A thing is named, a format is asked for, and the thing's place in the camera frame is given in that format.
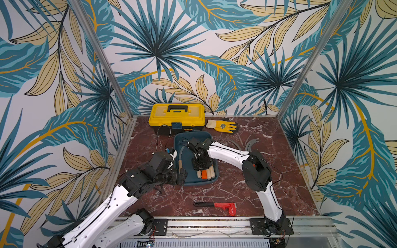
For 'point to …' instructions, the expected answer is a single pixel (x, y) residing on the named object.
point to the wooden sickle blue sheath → (212, 172)
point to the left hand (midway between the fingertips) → (177, 176)
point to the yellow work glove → (223, 126)
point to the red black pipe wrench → (231, 206)
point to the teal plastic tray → (184, 157)
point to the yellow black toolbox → (168, 119)
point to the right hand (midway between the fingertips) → (197, 168)
